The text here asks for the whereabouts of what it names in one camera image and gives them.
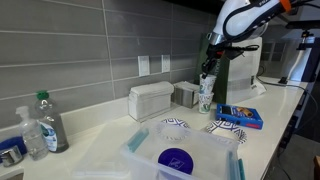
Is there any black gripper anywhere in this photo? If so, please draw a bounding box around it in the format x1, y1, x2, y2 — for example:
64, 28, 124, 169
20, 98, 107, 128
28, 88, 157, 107
200, 42, 226, 80

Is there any patterned paper cup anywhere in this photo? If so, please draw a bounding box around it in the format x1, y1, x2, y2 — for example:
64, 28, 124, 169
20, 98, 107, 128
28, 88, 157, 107
197, 92, 215, 115
198, 73, 217, 96

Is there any blue patterned paper plate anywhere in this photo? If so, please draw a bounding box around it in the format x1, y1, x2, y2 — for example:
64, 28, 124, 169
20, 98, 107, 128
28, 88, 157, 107
158, 117, 192, 142
204, 119, 249, 145

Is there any dark green bag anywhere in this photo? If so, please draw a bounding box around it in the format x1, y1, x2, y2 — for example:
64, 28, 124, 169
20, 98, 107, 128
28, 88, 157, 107
194, 32, 235, 105

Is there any metal napkin box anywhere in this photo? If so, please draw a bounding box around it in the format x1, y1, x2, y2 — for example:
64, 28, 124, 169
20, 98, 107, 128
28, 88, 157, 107
172, 80, 201, 110

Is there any blue snack box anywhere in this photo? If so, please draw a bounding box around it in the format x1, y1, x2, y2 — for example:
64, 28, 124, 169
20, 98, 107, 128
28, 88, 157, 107
215, 102, 265, 131

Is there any white paper towel dispenser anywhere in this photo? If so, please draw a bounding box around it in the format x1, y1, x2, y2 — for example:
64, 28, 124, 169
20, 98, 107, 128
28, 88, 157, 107
127, 80, 175, 122

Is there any small black plug adapter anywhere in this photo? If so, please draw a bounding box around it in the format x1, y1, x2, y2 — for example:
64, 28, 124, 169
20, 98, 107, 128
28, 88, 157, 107
277, 76, 290, 85

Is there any clear plastic storage container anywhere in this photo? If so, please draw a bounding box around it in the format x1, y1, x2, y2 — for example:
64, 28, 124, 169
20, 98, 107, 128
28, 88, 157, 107
119, 119, 247, 180

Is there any purple round lid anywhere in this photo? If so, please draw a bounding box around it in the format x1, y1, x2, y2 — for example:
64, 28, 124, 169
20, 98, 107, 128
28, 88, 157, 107
157, 147, 195, 176

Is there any clear plastic container lid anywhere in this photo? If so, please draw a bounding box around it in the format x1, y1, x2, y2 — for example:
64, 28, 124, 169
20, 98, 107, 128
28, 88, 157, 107
70, 123, 148, 180

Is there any green capped soap bottle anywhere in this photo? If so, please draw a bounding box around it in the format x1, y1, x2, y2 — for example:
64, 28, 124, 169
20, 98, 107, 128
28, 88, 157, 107
34, 89, 70, 154

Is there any clear pump sanitizer bottle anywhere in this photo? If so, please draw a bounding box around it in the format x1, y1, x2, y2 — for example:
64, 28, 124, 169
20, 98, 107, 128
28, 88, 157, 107
15, 105, 50, 162

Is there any blue sponge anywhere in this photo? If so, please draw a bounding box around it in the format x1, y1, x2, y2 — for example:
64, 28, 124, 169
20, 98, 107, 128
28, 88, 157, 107
0, 135, 29, 165

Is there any chrome faucet part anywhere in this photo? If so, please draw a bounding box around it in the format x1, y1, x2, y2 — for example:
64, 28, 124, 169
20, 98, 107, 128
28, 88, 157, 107
0, 145, 25, 168

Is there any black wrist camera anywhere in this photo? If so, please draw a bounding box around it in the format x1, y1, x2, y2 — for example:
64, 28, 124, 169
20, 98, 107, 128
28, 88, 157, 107
225, 44, 261, 61

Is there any white wall outlet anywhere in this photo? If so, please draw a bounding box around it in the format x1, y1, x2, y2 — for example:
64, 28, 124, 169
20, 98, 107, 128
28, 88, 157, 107
137, 54, 151, 78
160, 53, 172, 74

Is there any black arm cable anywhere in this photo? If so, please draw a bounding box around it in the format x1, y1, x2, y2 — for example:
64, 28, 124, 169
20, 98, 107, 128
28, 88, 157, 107
221, 0, 288, 44

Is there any black countertop cable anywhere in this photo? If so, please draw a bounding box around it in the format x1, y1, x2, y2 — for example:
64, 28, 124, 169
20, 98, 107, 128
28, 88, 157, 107
256, 78, 320, 134

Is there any black camera on tripod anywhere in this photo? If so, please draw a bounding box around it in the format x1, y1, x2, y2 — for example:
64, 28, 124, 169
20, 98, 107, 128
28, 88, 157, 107
285, 19, 320, 51

